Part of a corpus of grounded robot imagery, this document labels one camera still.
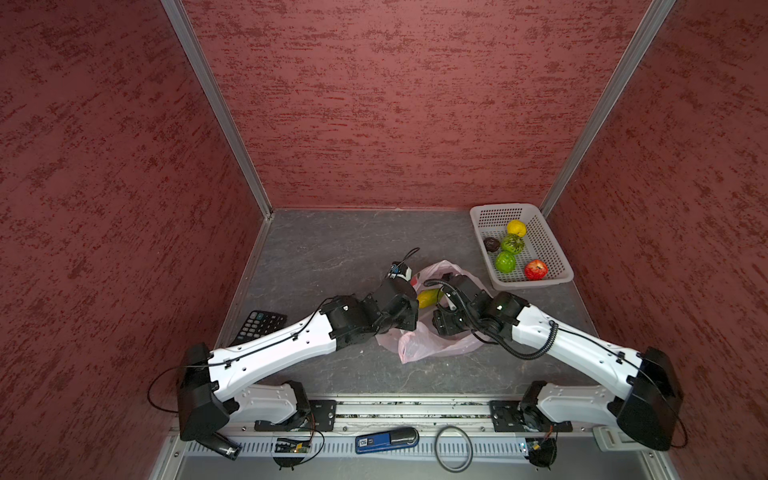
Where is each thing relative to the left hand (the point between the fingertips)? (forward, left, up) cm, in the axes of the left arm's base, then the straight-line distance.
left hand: (413, 314), depth 72 cm
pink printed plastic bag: (-7, -2, +1) cm, 8 cm away
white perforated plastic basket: (+35, -48, -14) cm, 61 cm away
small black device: (-26, +45, -16) cm, 55 cm away
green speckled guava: (+33, -37, -13) cm, 51 cm away
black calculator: (+4, +46, -17) cm, 49 cm away
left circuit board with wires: (-26, +29, -20) cm, 44 cm away
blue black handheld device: (-24, +3, -13) cm, 28 cm away
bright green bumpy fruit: (+25, -33, -12) cm, 43 cm away
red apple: (+22, -42, -13) cm, 49 cm away
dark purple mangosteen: (+33, -30, -13) cm, 47 cm away
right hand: (0, -9, -8) cm, 12 cm away
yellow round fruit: (+41, -41, -13) cm, 60 cm away
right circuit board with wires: (-27, -32, -20) cm, 46 cm away
